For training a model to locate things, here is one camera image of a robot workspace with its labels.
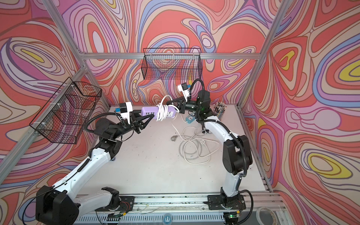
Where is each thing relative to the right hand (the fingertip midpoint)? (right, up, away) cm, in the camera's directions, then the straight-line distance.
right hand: (168, 106), depth 73 cm
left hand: (-5, -5, -12) cm, 14 cm away
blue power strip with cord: (+15, -6, +34) cm, 38 cm away
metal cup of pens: (+33, +1, +20) cm, 39 cm away
